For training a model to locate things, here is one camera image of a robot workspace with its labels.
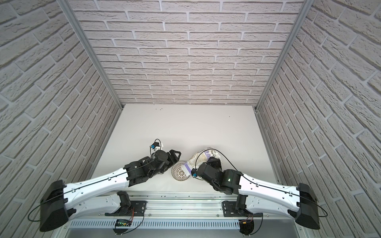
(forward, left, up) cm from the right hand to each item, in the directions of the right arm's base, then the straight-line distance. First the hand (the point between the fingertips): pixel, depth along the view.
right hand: (211, 158), depth 75 cm
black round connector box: (-29, -15, -16) cm, 36 cm away
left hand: (+4, +17, +1) cm, 17 cm away
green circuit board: (-24, +46, -17) cm, 54 cm away
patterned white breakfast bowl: (-1, +19, -14) cm, 24 cm away
